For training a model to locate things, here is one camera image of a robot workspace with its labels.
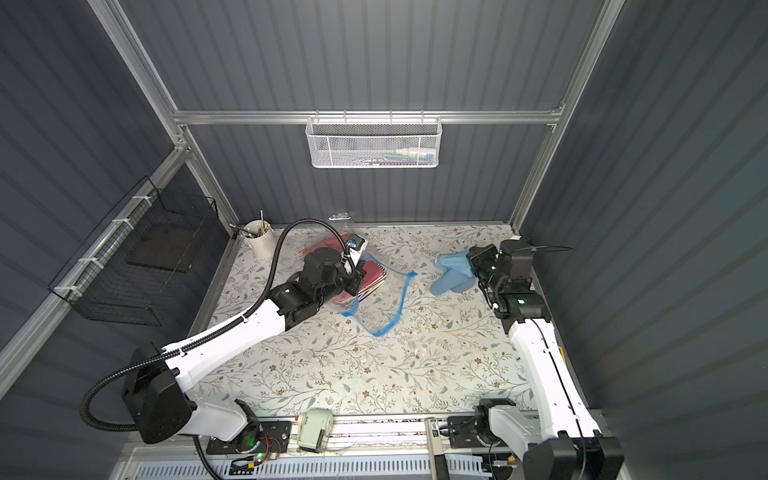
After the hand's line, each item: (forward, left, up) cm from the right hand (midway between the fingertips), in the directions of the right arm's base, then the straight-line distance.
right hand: (475, 245), depth 74 cm
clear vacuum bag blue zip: (+1, +25, -30) cm, 40 cm away
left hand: (-3, +28, -4) cm, 28 cm away
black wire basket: (-7, +84, -1) cm, 84 cm away
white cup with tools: (+20, +67, -18) cm, 72 cm away
